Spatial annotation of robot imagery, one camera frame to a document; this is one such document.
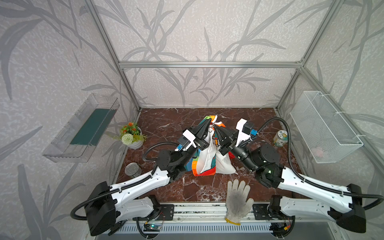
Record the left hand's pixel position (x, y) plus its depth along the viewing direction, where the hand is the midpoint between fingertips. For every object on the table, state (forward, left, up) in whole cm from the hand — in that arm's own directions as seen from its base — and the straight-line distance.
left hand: (211, 116), depth 50 cm
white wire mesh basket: (+1, -50, -14) cm, 52 cm away
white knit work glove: (-19, -16, -47) cm, 53 cm away
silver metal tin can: (-3, +41, -44) cm, 60 cm away
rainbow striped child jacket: (-8, -1, -18) cm, 20 cm away
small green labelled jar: (+17, -47, -42) cm, 65 cm away
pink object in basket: (+1, -54, -28) cm, 61 cm away
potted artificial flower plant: (+14, +44, -35) cm, 58 cm away
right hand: (+1, -3, -5) cm, 5 cm away
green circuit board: (-29, +26, -49) cm, 63 cm away
